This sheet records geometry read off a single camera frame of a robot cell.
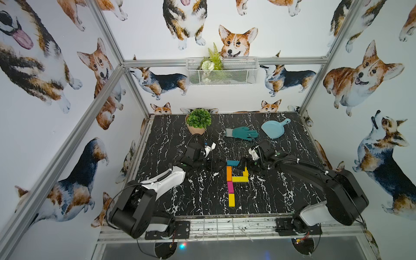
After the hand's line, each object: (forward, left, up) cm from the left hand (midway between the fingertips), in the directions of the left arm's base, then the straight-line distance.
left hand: (222, 160), depth 84 cm
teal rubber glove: (+27, -16, -12) cm, 34 cm away
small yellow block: (-16, -4, -11) cm, 19 cm away
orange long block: (-3, -4, -11) cm, 12 cm away
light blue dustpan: (+30, -38, -13) cm, 51 cm away
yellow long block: (-6, -10, -12) cm, 16 cm away
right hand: (-4, -10, -3) cm, 11 cm away
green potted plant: (+24, +14, +4) cm, 28 cm away
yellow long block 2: (-3, -13, -10) cm, 17 cm away
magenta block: (-10, -4, -11) cm, 15 cm away
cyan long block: (+4, -6, -11) cm, 13 cm away
